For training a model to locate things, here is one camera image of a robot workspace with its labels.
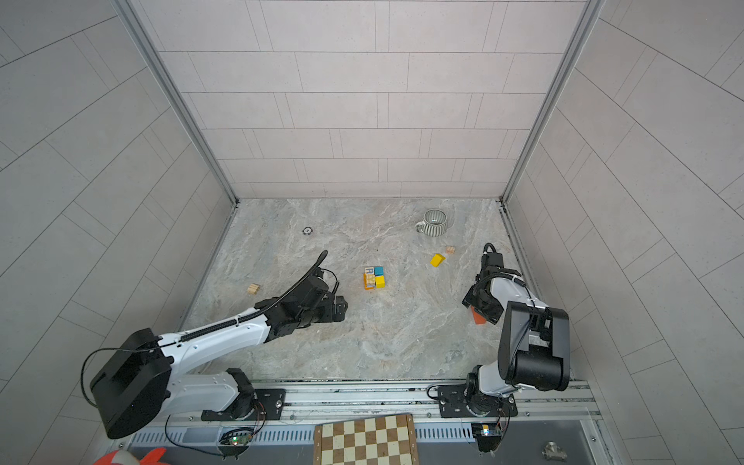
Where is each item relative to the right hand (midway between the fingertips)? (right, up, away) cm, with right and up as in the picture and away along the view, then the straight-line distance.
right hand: (475, 305), depth 90 cm
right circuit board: (-4, -25, -22) cm, 33 cm away
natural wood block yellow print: (-33, +6, 0) cm, 34 cm away
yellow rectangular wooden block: (-10, +13, +9) cm, 19 cm away
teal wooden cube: (-30, +10, +4) cm, 32 cm away
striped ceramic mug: (-11, +25, +13) cm, 30 cm away
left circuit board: (-61, -23, -25) cm, 70 cm away
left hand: (-40, +2, -6) cm, 41 cm away
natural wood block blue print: (-33, +9, +1) cm, 34 cm away
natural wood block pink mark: (-6, +16, +9) cm, 20 cm away
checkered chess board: (-28, -23, -25) cm, 44 cm away
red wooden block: (-2, -1, -9) cm, 9 cm away
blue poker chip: (-58, +23, +18) cm, 65 cm away
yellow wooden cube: (-30, +7, +1) cm, 31 cm away
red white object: (-81, -22, -31) cm, 90 cm away
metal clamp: (+9, -25, -25) cm, 37 cm away
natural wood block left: (-70, +5, +1) cm, 70 cm away
